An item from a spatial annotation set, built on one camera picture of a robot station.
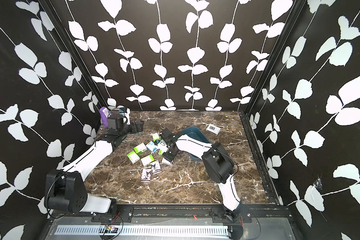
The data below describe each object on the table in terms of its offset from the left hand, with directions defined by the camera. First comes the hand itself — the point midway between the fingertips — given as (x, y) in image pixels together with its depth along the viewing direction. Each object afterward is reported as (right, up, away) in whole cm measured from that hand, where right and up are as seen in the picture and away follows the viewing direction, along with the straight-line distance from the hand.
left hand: (137, 119), depth 86 cm
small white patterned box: (+49, -6, +21) cm, 54 cm away
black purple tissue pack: (+17, -24, -2) cm, 30 cm away
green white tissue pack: (+16, -17, -4) cm, 23 cm away
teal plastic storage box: (+36, -9, +18) cm, 42 cm away
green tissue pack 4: (+4, -25, +5) cm, 26 cm away
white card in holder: (-23, +5, +10) cm, 26 cm away
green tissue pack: (+8, -11, +15) cm, 21 cm away
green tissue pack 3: (-5, -24, +7) cm, 25 cm away
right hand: (+17, -22, +4) cm, 28 cm away
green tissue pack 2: (-1, -19, +9) cm, 21 cm away
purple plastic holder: (-26, +1, +11) cm, 28 cm away
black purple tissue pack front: (+6, -32, -2) cm, 33 cm away
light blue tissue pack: (+6, -18, +12) cm, 22 cm away
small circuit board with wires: (-8, -54, -16) cm, 57 cm away
